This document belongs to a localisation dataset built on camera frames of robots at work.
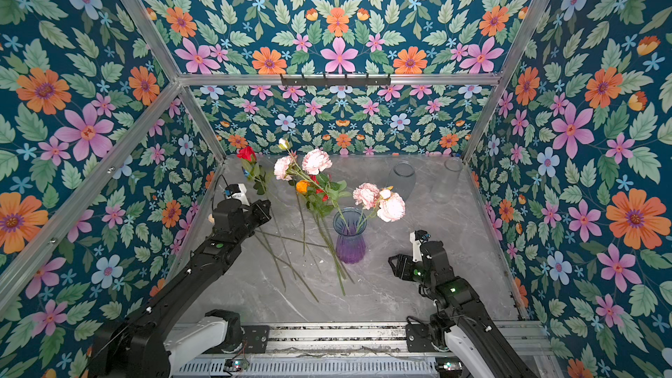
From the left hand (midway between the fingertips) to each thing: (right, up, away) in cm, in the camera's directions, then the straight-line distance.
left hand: (273, 194), depth 81 cm
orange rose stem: (+4, +1, +24) cm, 24 cm away
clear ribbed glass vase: (+42, +5, +11) cm, 44 cm away
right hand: (+38, -21, 0) cm, 43 cm away
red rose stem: (-8, +8, +4) cm, 12 cm away
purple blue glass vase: (+24, -9, -1) cm, 26 cm away
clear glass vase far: (+62, +2, +22) cm, 65 cm away
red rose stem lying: (+17, +1, -8) cm, 19 cm away
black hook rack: (+19, +40, +12) cm, 46 cm away
